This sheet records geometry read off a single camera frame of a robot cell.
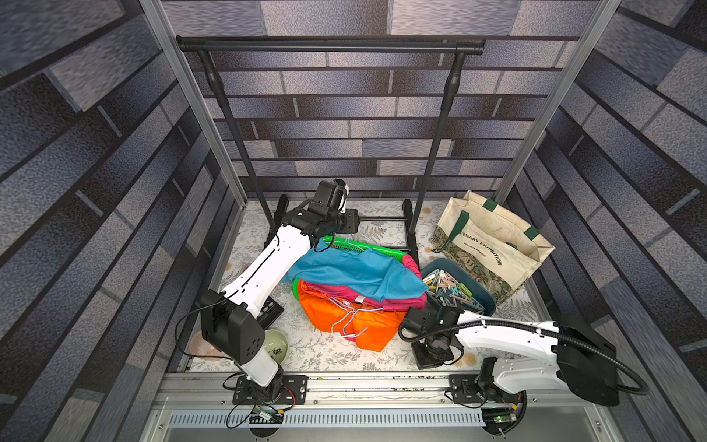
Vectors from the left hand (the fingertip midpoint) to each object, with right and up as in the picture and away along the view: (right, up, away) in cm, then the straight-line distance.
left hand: (356, 217), depth 79 cm
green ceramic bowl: (-24, -38, +1) cm, 45 cm away
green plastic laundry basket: (-2, -10, +15) cm, 18 cm away
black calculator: (-28, -31, +6) cm, 42 cm away
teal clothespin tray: (+31, -22, +13) cm, 41 cm away
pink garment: (-2, -23, +6) cm, 24 cm away
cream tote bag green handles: (+42, -9, +4) cm, 43 cm away
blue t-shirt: (+1, -17, +7) cm, 18 cm away
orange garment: (+3, -31, -3) cm, 31 cm away
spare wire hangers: (-4, -29, -8) cm, 31 cm away
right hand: (+19, -43, -1) cm, 47 cm away
